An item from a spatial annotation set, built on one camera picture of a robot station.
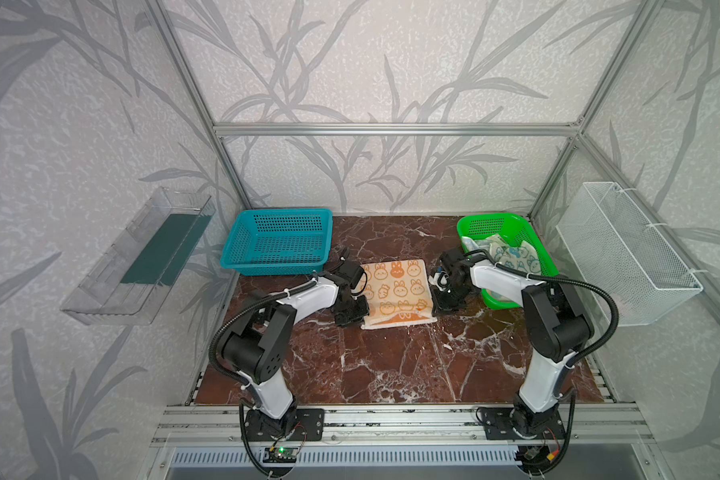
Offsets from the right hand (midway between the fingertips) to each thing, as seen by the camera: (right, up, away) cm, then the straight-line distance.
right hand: (434, 304), depth 93 cm
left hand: (-20, -2, -3) cm, 20 cm away
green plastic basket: (+32, +25, +16) cm, 43 cm away
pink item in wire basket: (+37, +3, -21) cm, 42 cm away
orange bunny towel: (-11, +3, +5) cm, 12 cm away
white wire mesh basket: (+36, +17, -28) cm, 49 cm away
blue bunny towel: (+32, +14, +9) cm, 36 cm away
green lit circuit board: (-41, -31, -23) cm, 56 cm away
